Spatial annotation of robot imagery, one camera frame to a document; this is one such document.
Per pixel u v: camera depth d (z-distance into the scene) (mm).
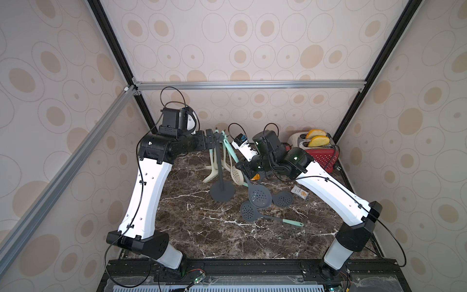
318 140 941
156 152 420
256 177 610
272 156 500
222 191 972
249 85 1205
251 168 601
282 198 936
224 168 875
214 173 836
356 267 746
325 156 941
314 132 979
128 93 857
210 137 593
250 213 893
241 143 583
